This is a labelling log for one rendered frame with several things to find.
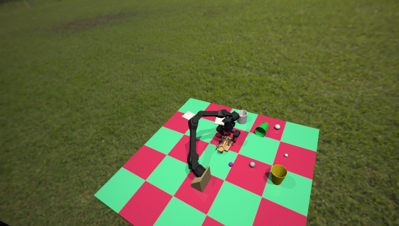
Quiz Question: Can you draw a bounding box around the yellow open cup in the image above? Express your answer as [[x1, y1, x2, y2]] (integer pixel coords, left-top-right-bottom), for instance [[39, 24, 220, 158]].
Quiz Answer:
[[271, 164, 287, 185]]

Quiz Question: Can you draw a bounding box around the green cup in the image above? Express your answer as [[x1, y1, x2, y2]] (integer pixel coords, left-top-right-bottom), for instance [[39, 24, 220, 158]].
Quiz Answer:
[[255, 122, 269, 137]]

